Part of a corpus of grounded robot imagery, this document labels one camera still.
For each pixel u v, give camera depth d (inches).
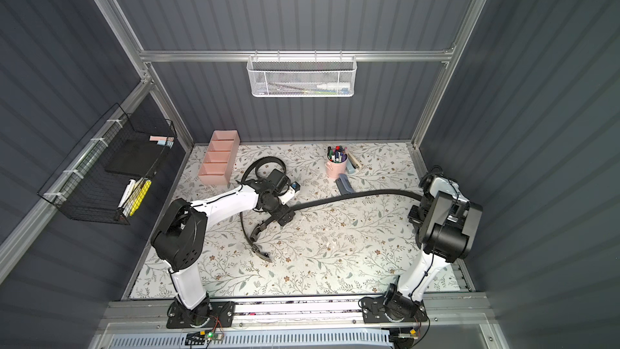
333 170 40.2
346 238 35.2
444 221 19.7
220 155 45.0
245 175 41.8
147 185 28.4
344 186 39.0
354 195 40.1
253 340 30.3
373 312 28.9
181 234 19.5
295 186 33.4
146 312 59.0
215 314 28.3
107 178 29.0
